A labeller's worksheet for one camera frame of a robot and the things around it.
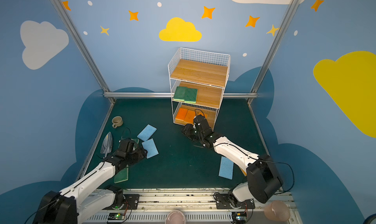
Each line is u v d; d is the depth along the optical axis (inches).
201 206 29.0
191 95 34.9
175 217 27.7
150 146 36.7
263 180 16.8
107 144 37.6
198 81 29.2
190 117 42.6
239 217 28.2
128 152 26.9
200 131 25.3
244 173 32.9
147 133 39.7
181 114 43.2
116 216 28.0
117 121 40.9
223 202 29.1
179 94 35.5
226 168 33.5
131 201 29.4
